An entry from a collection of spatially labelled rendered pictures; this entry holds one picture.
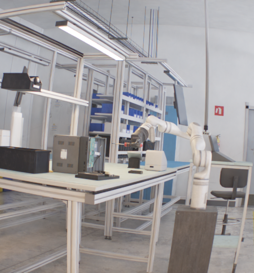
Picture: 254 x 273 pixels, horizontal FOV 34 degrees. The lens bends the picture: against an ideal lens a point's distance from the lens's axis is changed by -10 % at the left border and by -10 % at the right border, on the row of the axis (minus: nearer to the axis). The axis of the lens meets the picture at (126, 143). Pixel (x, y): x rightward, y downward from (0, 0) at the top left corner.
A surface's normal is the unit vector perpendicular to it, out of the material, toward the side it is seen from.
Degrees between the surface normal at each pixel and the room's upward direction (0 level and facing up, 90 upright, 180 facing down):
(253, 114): 90
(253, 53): 90
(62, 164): 90
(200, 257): 90
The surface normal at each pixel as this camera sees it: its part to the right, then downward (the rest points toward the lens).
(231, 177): 0.12, 0.21
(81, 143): -0.79, -0.06
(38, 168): 0.96, 0.07
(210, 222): -0.17, 0.00
